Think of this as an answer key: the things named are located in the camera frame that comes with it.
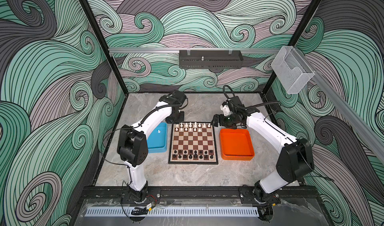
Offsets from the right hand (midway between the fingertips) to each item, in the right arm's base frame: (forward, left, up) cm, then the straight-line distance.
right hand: (218, 124), depth 85 cm
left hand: (+2, +23, 0) cm, 23 cm away
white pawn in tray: (+1, +37, -11) cm, 39 cm away
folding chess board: (-7, +15, -12) cm, 20 cm away
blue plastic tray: (-5, +38, -15) cm, 41 cm away
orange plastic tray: (-6, -13, -14) cm, 20 cm away
